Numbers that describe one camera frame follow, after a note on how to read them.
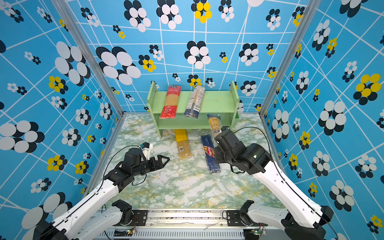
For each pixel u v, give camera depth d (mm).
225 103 1019
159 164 693
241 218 652
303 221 360
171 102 845
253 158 406
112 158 983
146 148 722
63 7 692
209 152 935
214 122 751
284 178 393
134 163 609
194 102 843
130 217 697
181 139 1019
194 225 722
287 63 873
